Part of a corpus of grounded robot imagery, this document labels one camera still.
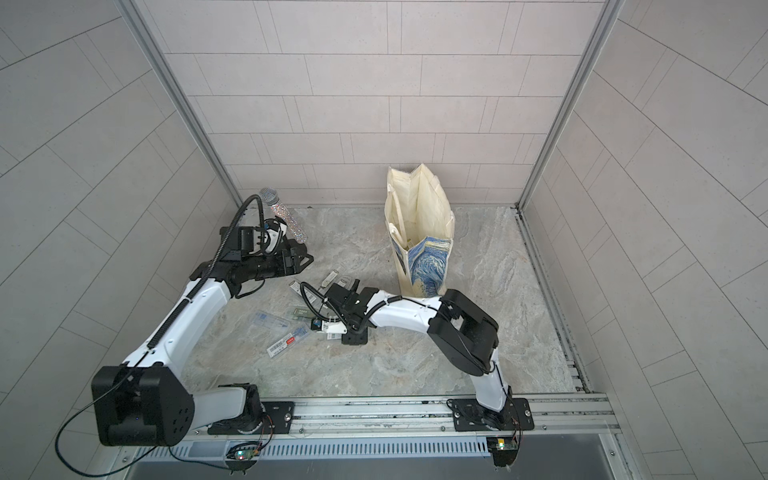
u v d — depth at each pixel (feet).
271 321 2.83
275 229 2.37
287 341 2.69
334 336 2.65
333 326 2.41
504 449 2.23
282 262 2.27
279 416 2.32
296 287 3.05
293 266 2.31
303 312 2.85
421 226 3.24
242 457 2.11
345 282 3.08
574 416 2.37
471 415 2.31
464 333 1.53
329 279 3.08
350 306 2.13
